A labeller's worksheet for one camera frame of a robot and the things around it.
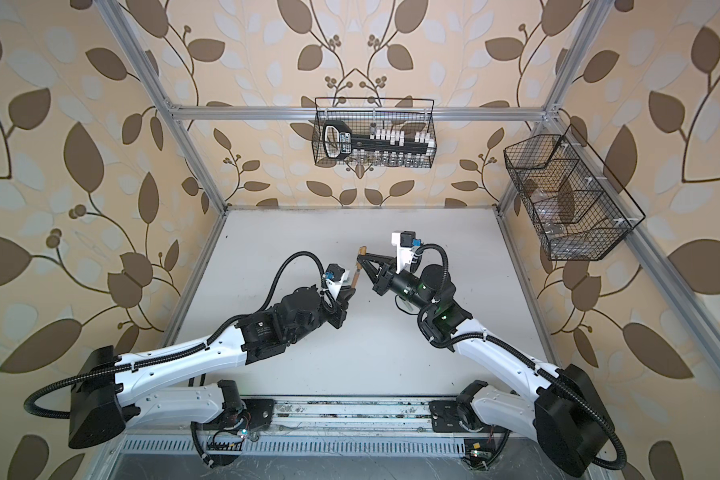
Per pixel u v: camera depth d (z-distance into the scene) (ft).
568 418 1.30
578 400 1.28
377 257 2.22
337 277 2.04
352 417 2.47
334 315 2.11
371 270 2.26
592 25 2.37
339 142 2.77
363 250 2.23
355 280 2.37
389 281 2.06
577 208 2.41
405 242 2.06
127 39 2.48
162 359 1.47
